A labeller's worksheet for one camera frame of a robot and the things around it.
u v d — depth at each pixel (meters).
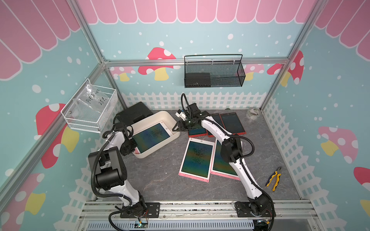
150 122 1.08
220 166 0.89
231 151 0.66
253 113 1.16
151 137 1.02
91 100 0.71
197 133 1.05
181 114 0.92
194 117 0.81
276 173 0.86
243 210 0.74
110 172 0.48
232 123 1.13
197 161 0.92
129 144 0.79
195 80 0.89
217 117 1.16
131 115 1.10
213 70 0.96
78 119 0.61
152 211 0.74
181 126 0.87
